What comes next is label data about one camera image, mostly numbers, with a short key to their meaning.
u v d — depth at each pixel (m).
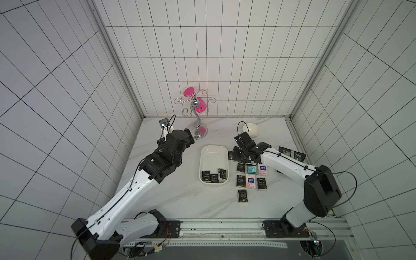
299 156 0.98
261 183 0.85
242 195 0.81
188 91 0.95
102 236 0.37
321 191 0.44
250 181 0.85
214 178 0.87
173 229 0.73
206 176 0.88
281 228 0.66
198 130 1.11
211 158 0.98
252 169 0.90
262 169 0.90
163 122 0.57
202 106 0.89
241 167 0.92
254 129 1.10
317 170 0.47
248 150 0.64
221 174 0.87
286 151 1.00
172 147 0.48
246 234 0.73
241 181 0.86
